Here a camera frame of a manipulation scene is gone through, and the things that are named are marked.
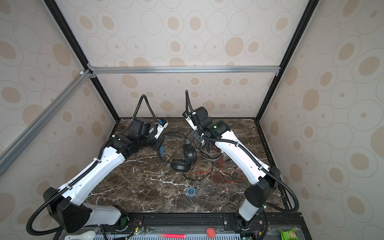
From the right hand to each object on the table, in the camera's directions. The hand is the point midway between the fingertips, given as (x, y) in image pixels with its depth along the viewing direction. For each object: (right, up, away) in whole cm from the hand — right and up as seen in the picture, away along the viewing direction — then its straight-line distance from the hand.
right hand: (201, 126), depth 77 cm
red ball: (+4, -49, -8) cm, 50 cm away
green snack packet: (+40, -51, -8) cm, 65 cm away
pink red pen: (-14, -53, -5) cm, 55 cm away
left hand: (-17, -5, -2) cm, 18 cm away
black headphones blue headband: (-5, -13, -9) cm, 17 cm away
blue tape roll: (-5, -36, +7) cm, 37 cm away
